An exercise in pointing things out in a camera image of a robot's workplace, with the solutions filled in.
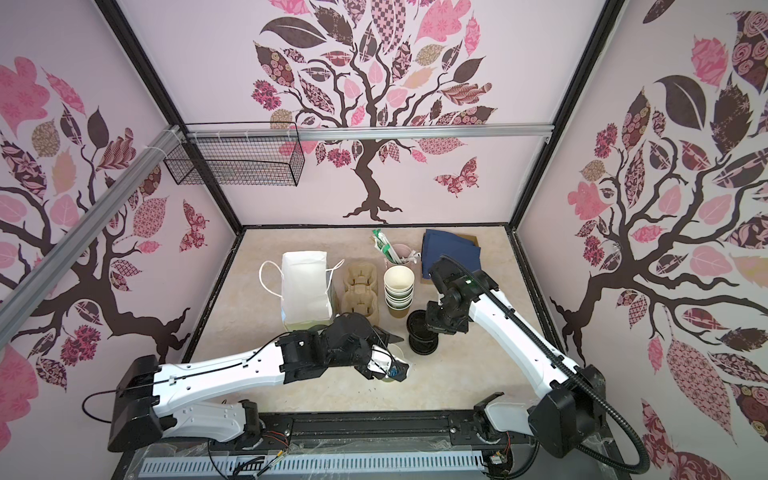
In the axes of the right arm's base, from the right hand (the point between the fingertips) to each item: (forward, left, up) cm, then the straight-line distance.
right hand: (433, 326), depth 77 cm
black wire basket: (+52, +60, +21) cm, 82 cm away
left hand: (-7, +10, +3) cm, 12 cm away
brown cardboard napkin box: (+20, 0, -8) cm, 22 cm away
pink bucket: (+30, +7, -4) cm, 31 cm away
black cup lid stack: (-4, +3, +1) cm, 6 cm away
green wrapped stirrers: (+30, +15, +5) cm, 34 cm away
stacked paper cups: (+10, +9, +2) cm, 13 cm away
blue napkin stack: (+38, -6, -10) cm, 40 cm away
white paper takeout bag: (+18, +40, -14) cm, 46 cm away
